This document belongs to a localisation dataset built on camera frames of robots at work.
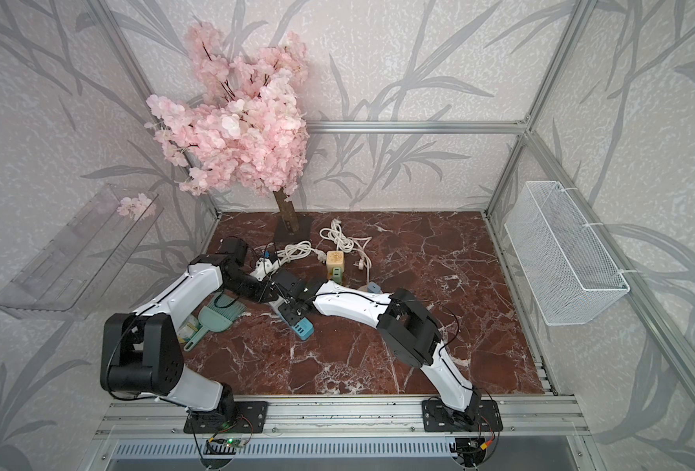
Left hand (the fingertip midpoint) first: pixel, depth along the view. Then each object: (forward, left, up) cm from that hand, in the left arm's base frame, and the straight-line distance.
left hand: (275, 295), depth 87 cm
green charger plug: (+8, -18, -1) cm, 20 cm away
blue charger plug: (+4, -30, -2) cm, 30 cm away
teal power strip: (-8, -9, -6) cm, 13 cm away
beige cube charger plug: (+13, -17, 0) cm, 22 cm away
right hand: (-3, -5, -3) cm, 6 cm away
